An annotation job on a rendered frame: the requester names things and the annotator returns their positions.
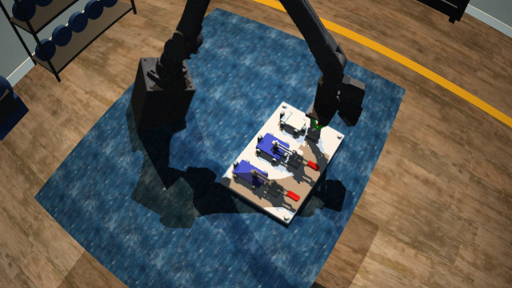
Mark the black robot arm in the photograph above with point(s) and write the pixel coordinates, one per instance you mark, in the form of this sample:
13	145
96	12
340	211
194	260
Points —
329	56

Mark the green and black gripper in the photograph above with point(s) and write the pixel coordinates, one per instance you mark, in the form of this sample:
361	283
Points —
312	114

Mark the white fixture plate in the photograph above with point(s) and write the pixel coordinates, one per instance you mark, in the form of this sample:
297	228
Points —
300	181

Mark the blue rectangular block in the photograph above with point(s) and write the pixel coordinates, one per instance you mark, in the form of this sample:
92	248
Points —
243	170
266	147

